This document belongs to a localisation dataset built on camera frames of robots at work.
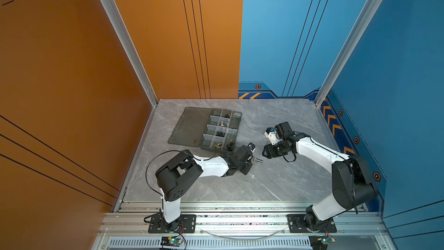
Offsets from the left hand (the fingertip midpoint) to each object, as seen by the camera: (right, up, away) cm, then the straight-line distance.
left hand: (249, 161), depth 91 cm
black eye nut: (-16, +14, +11) cm, 23 cm away
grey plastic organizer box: (-24, +17, +13) cm, 32 cm away
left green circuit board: (-35, -28, -21) cm, 49 cm away
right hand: (+9, +5, -1) cm, 10 cm away
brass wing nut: (-17, +8, +5) cm, 19 cm away
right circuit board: (+27, -28, -21) cm, 44 cm away
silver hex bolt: (+6, 0, 0) cm, 6 cm away
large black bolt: (-10, +7, +5) cm, 14 cm away
